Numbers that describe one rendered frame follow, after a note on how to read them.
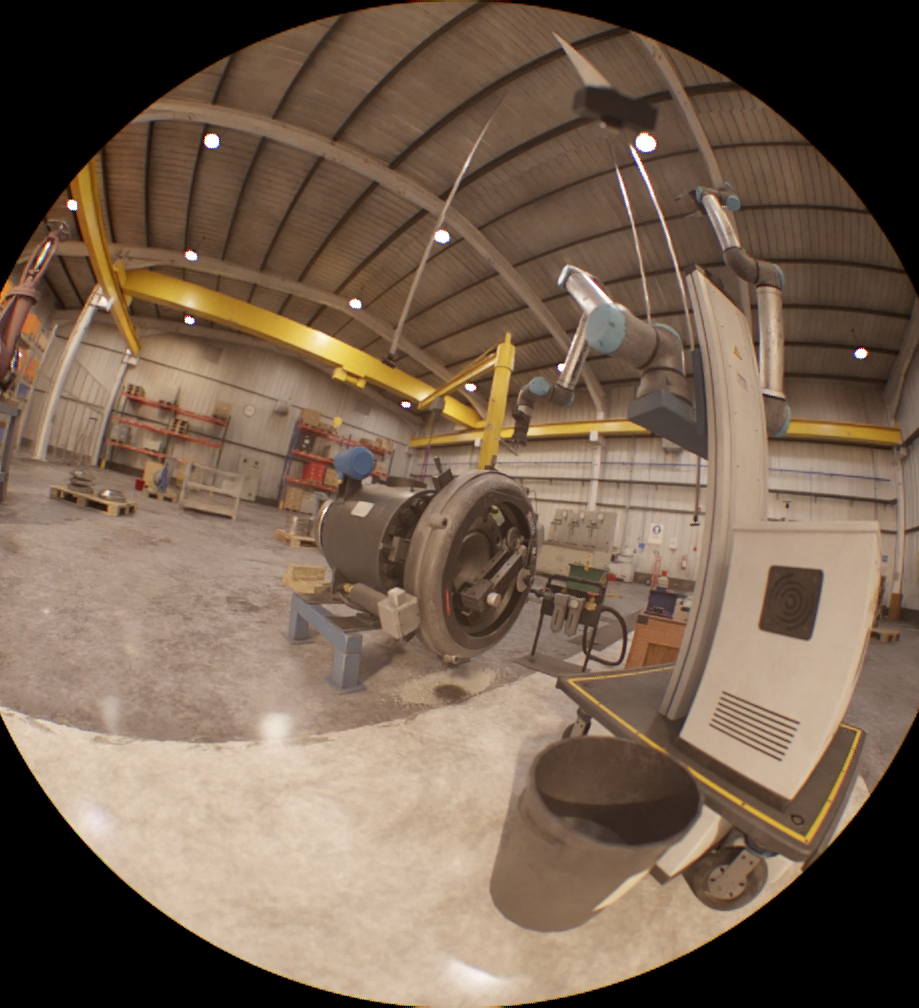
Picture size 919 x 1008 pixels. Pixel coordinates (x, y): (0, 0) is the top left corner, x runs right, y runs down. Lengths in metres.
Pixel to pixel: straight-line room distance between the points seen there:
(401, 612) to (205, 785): 0.76
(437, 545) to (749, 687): 0.89
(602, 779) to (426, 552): 0.78
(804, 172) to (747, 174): 1.47
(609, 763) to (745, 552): 0.51
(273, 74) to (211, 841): 9.12
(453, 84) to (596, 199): 4.08
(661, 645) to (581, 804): 1.10
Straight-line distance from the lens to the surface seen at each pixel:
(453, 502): 1.03
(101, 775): 1.02
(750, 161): 8.92
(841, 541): 0.69
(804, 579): 0.70
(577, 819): 0.86
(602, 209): 8.97
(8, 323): 4.34
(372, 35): 7.84
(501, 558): 1.35
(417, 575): 0.99
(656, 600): 1.91
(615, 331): 0.97
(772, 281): 1.60
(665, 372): 1.04
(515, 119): 8.07
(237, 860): 0.84
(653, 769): 0.75
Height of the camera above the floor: 0.73
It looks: 5 degrees up
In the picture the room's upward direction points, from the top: 11 degrees clockwise
